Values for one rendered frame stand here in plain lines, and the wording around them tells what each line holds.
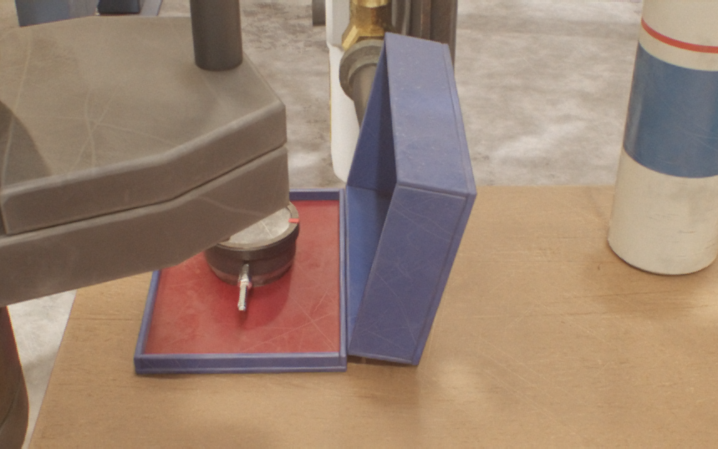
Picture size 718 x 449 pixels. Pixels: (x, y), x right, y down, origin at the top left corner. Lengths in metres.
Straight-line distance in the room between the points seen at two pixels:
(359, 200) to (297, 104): 1.13
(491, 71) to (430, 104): 1.34
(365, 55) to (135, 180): 0.76
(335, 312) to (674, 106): 0.21
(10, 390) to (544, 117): 1.60
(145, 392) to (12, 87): 0.39
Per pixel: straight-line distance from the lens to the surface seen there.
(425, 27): 0.95
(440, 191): 0.52
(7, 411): 0.22
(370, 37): 0.98
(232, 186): 0.19
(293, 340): 0.59
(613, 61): 1.99
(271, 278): 0.63
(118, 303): 0.64
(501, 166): 1.65
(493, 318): 0.62
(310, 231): 0.67
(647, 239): 0.65
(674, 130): 0.61
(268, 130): 0.19
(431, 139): 0.55
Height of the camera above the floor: 0.86
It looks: 35 degrees down
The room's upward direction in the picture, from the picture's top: straight up
